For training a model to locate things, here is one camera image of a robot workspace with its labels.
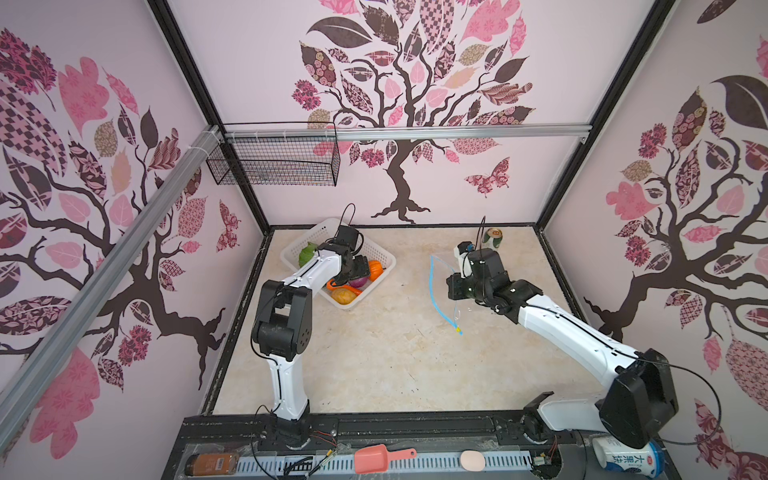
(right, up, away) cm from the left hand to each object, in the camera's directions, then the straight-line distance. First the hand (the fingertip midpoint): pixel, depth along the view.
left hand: (358, 275), depth 97 cm
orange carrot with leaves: (-9, -4, -1) cm, 10 cm away
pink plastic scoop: (+7, -42, -28) cm, 51 cm away
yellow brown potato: (-4, -6, -5) cm, 9 cm away
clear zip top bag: (+24, +1, -17) cm, 29 cm away
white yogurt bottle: (+67, -39, -34) cm, 84 cm away
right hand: (+27, +1, -15) cm, 31 cm away
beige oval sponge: (+31, -43, -27) cm, 59 cm away
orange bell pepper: (+6, +1, +1) cm, 6 cm away
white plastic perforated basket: (+4, +9, +5) cm, 11 cm away
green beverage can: (+48, +14, +6) cm, 50 cm away
